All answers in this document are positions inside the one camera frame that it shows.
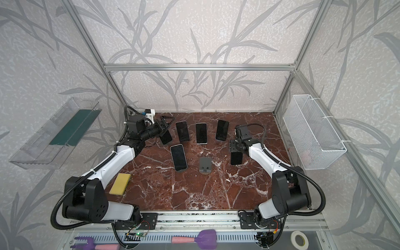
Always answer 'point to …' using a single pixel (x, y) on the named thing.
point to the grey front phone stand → (205, 165)
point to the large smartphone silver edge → (178, 157)
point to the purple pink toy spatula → (206, 239)
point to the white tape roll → (292, 238)
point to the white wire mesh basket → (312, 137)
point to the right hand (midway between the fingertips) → (236, 140)
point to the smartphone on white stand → (201, 133)
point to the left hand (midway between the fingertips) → (174, 117)
